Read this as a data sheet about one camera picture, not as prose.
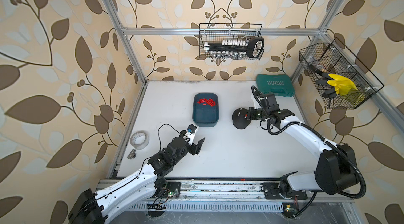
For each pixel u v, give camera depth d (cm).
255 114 77
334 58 79
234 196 74
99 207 42
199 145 71
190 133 67
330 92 63
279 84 112
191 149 70
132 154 85
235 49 85
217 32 91
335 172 41
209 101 108
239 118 90
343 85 69
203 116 100
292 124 55
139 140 91
